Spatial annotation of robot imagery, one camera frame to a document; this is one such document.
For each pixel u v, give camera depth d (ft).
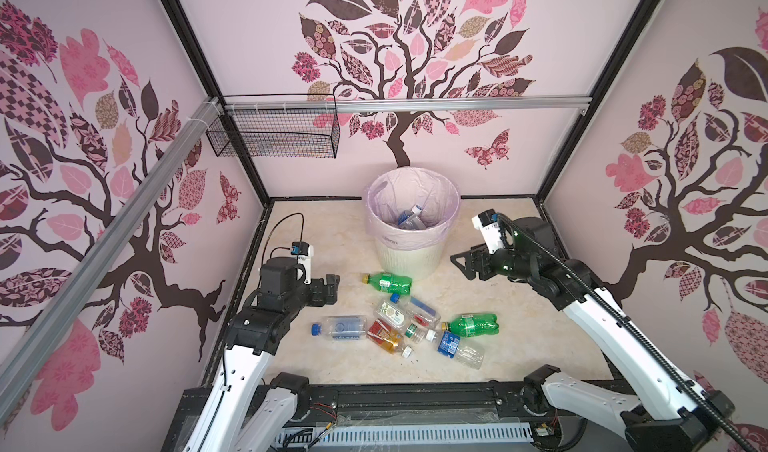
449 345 2.55
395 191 3.05
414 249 2.59
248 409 1.46
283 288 1.67
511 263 1.89
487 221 2.00
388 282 2.96
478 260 2.00
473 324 2.67
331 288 2.11
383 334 2.65
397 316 2.73
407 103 3.04
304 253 2.04
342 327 2.67
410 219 3.03
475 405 2.45
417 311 2.88
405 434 2.29
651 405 1.22
